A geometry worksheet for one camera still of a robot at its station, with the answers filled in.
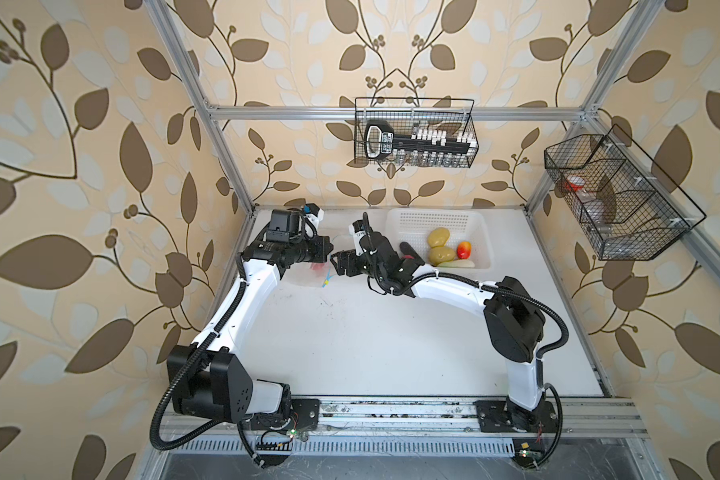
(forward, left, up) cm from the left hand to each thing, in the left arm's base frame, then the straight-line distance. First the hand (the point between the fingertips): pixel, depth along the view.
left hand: (333, 243), depth 80 cm
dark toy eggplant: (+13, -23, -21) cm, 34 cm away
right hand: (0, -2, -7) cm, 7 cm away
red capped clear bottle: (+15, -66, +10) cm, 69 cm away
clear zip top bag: (+5, +8, -25) cm, 27 cm away
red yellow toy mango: (+14, -42, -18) cm, 48 cm away
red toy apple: (+6, +8, -21) cm, 23 cm away
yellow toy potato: (+20, -34, -20) cm, 44 cm away
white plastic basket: (+26, -25, -21) cm, 42 cm away
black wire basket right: (+5, -74, +11) cm, 75 cm away
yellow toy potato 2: (+10, -33, -17) cm, 39 cm away
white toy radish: (+8, -41, -19) cm, 46 cm away
